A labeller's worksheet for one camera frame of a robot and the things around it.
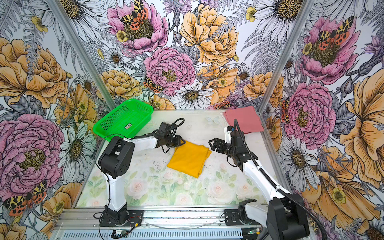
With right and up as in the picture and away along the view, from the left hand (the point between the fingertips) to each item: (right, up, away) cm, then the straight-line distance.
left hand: (183, 145), depth 99 cm
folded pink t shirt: (+49, +19, +21) cm, 57 cm away
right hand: (+19, +1, -15) cm, 24 cm away
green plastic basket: (-44, +17, +17) cm, 50 cm away
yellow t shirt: (+5, -7, -6) cm, 11 cm away
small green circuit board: (-27, -36, -28) cm, 53 cm away
